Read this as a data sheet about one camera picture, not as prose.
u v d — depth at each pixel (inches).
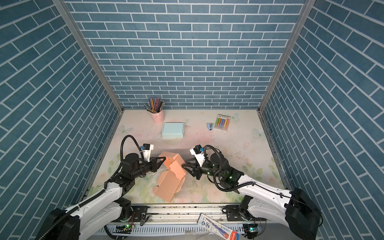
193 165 25.4
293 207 16.4
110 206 23.4
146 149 29.1
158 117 42.3
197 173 25.1
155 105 42.6
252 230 27.6
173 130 41.4
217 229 27.3
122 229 28.3
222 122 44.0
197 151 24.9
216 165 22.6
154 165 28.4
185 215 29.2
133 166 25.7
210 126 42.6
